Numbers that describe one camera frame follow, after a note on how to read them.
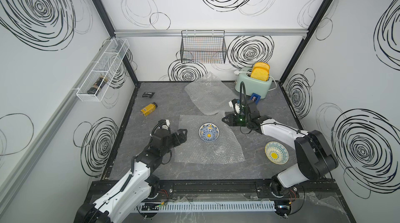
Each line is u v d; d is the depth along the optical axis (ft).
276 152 2.78
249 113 2.32
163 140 2.03
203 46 4.69
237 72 3.45
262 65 3.27
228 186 2.51
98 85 2.19
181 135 2.42
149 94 3.65
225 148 2.84
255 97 3.35
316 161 1.44
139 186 1.96
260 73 3.23
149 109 3.31
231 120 2.53
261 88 3.33
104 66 2.38
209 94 3.68
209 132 3.06
